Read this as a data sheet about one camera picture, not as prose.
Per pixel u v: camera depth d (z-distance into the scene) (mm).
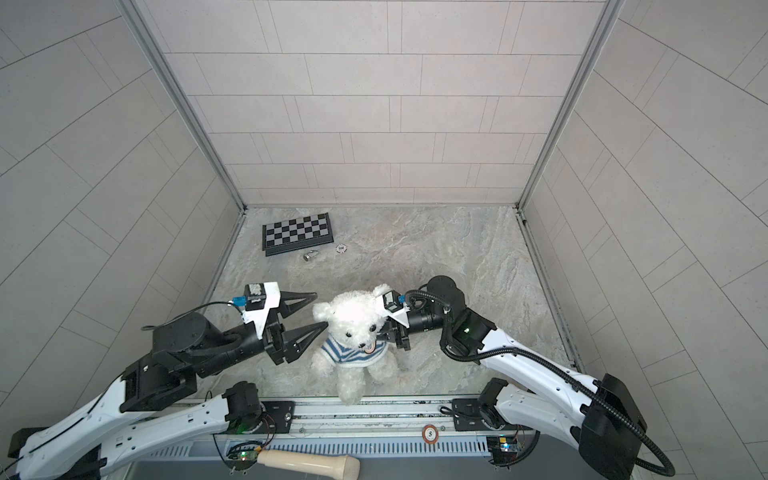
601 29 734
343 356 577
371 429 707
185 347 380
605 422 384
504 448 681
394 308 520
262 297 421
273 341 450
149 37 743
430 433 694
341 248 1047
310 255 1002
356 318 517
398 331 567
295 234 1032
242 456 651
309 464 633
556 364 455
